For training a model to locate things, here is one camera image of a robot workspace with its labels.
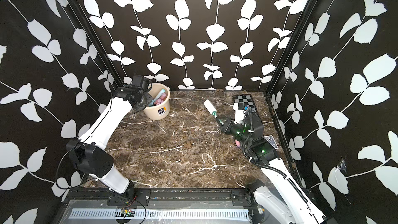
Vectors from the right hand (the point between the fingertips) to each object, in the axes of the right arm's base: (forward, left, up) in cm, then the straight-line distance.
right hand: (215, 116), depth 68 cm
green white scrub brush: (+5, +1, -3) cm, 6 cm away
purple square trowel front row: (+22, +32, -13) cm, 41 cm away
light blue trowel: (+28, +33, -14) cm, 46 cm away
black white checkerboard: (+35, -24, -29) cm, 51 cm away
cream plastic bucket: (+17, +33, -20) cm, 43 cm away
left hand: (+15, +35, -5) cm, 39 cm away
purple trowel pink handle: (+1, -15, -29) cm, 33 cm away
